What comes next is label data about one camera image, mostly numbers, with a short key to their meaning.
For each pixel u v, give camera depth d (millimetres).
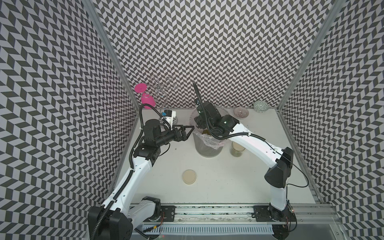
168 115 656
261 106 1156
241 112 1118
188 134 654
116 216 366
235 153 914
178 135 637
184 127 638
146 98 966
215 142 739
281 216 632
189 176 882
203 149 872
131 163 489
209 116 559
